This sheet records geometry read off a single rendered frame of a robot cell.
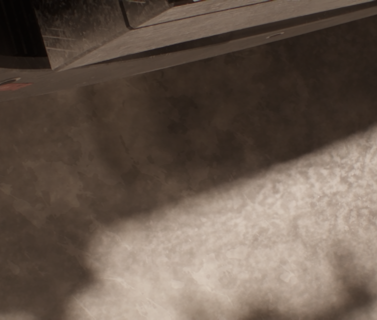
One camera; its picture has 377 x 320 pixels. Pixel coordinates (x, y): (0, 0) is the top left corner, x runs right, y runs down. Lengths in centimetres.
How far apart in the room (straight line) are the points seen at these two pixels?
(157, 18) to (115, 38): 2
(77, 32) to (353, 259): 71
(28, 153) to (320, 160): 28
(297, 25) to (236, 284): 40
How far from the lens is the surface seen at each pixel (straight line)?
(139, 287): 87
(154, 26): 20
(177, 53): 47
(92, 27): 21
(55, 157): 86
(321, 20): 55
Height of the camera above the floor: 86
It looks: 82 degrees down
